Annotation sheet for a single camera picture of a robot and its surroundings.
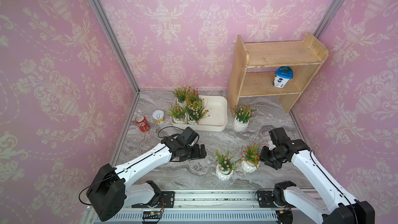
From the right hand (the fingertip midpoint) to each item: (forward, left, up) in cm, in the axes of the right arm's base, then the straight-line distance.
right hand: (261, 159), depth 79 cm
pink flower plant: (+24, +5, +7) cm, 26 cm away
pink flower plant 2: (-4, +20, +7) cm, 21 cm away
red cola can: (+24, +65, +3) cm, 69 cm away
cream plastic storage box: (+31, +20, -8) cm, 38 cm away
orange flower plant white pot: (+42, +42, +8) cm, 60 cm away
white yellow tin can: (+31, +57, -1) cm, 65 cm away
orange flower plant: (-2, +7, +5) cm, 9 cm away
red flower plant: (+26, +43, +8) cm, 51 cm away
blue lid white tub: (+39, -17, +23) cm, 48 cm away
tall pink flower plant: (+27, +32, +9) cm, 43 cm away
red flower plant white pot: (+42, +35, +7) cm, 55 cm away
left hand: (+3, +31, +1) cm, 31 cm away
